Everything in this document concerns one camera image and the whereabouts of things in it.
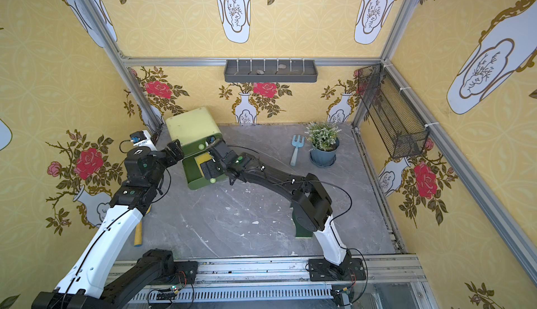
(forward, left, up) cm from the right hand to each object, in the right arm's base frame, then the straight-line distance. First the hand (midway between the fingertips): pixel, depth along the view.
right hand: (210, 168), depth 83 cm
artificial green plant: (+18, -46, +1) cm, 50 cm away
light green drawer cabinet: (+16, +9, +4) cm, 19 cm away
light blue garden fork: (+26, -36, -15) cm, 46 cm away
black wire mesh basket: (+13, -76, +8) cm, 78 cm away
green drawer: (+9, +6, +3) cm, 11 cm away
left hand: (+2, +12, +13) cm, 17 cm away
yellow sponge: (+7, +7, -5) cm, 11 cm away
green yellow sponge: (-19, -36, -13) cm, 43 cm away
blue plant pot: (+15, -49, -13) cm, 52 cm away
